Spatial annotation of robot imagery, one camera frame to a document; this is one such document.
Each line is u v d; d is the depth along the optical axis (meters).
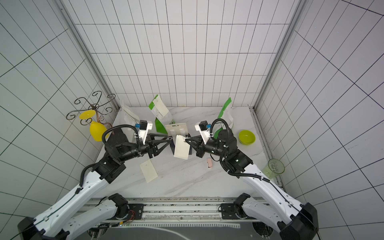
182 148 0.66
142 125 0.55
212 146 0.59
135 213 0.72
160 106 0.95
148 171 0.86
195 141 0.62
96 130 0.78
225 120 0.48
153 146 0.56
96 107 0.78
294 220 0.38
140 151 0.56
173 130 0.79
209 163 0.87
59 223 0.40
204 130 0.57
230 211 0.72
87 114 0.74
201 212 0.74
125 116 0.96
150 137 0.60
